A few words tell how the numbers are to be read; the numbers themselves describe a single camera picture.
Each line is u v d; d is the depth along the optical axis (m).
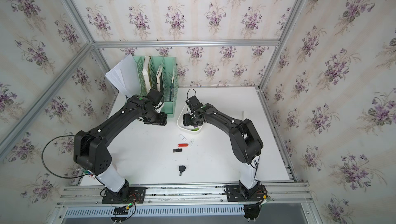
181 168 0.78
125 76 0.95
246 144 0.49
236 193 0.73
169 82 1.15
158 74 0.99
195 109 0.70
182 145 0.91
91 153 0.44
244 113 1.02
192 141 0.92
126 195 0.68
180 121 0.96
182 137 0.93
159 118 0.75
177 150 0.88
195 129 0.95
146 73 0.93
